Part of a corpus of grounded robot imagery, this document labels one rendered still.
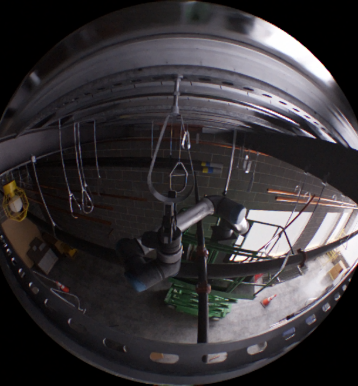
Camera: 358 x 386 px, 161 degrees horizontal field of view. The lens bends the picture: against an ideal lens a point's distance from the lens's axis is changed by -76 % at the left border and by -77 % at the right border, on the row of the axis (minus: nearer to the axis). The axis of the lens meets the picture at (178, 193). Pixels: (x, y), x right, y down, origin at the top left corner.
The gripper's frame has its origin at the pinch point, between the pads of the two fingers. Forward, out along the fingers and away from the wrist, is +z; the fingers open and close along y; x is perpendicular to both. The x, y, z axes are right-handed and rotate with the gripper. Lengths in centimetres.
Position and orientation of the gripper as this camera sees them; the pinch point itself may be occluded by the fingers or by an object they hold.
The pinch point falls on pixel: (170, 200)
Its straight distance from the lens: 32.5
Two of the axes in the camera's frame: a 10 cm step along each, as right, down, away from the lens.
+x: -9.9, -0.9, 0.5
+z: 0.6, -9.0, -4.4
